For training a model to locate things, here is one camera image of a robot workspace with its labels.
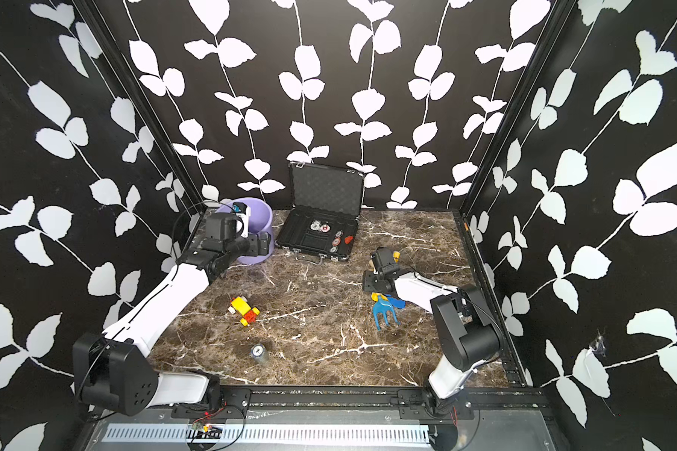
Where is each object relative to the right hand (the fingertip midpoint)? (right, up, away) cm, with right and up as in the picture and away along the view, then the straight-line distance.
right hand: (367, 276), depth 96 cm
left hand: (-34, +16, -12) cm, 39 cm away
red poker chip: (-11, +12, +12) cm, 20 cm away
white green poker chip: (-20, +18, +19) cm, 33 cm away
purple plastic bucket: (-37, +19, 0) cm, 42 cm away
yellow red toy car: (-41, -9, -8) cm, 42 cm away
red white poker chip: (-16, +17, +16) cm, 28 cm away
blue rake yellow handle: (+5, -8, -3) cm, 10 cm away
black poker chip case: (-16, +26, +19) cm, 36 cm away
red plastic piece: (-7, +12, +14) cm, 20 cm away
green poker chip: (-12, +9, +9) cm, 18 cm away
